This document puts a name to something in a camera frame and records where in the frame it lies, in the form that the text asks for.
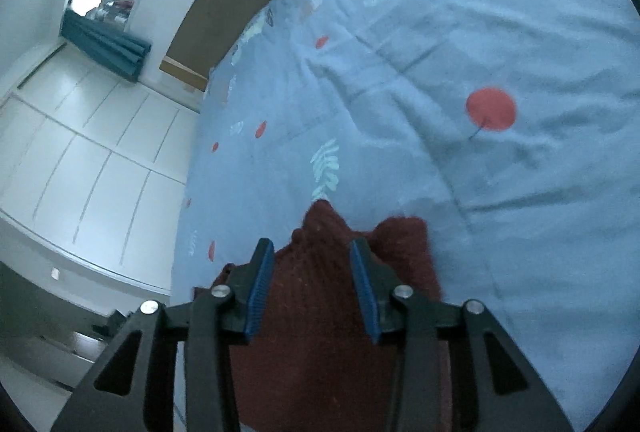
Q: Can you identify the maroon knit sweater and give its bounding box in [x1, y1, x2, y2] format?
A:
[192, 199, 453, 432]

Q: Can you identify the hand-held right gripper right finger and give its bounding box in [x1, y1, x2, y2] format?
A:
[349, 239, 576, 432]

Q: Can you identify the white wardrobe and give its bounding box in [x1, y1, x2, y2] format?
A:
[0, 40, 202, 299]

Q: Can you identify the blue printed duvet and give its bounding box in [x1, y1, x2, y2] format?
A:
[170, 0, 640, 432]

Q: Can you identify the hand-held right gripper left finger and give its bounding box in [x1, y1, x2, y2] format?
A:
[50, 238, 276, 432]

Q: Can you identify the teal curtain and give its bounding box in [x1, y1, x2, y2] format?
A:
[60, 9, 153, 83]

